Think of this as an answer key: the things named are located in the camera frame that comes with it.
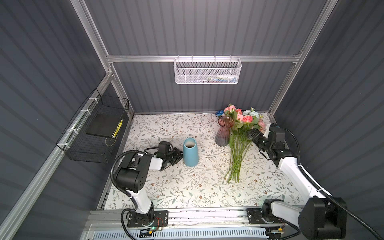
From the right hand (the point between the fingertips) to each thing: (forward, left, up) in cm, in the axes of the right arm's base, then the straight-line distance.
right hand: (253, 135), depth 84 cm
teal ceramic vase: (-11, +35, 0) cm, 37 cm away
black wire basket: (-8, +83, +11) cm, 84 cm away
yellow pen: (-4, +72, +12) cm, 73 cm away
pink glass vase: (+6, +16, -6) cm, 18 cm away
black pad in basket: (-1, +79, +12) cm, 80 cm away
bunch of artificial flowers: (+19, -2, -11) cm, 22 cm away
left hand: (-2, +40, -16) cm, 43 cm away
